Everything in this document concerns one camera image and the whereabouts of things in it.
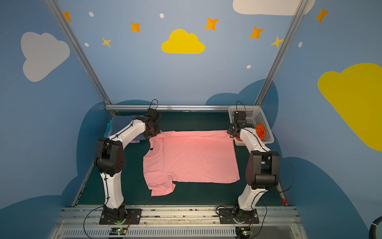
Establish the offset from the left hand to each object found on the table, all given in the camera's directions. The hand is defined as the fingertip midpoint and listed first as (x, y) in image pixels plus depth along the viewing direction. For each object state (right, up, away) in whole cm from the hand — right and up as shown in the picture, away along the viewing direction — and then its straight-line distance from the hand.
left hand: (157, 133), depth 98 cm
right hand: (+52, +3, -4) cm, 52 cm away
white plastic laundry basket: (+72, +13, +13) cm, 74 cm away
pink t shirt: (+22, -16, 0) cm, 27 cm away
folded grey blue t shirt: (-26, +7, +3) cm, 28 cm away
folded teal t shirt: (-39, +5, +12) cm, 41 cm away
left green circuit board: (-12, -47, -28) cm, 55 cm away
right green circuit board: (+49, -48, -27) cm, 73 cm away
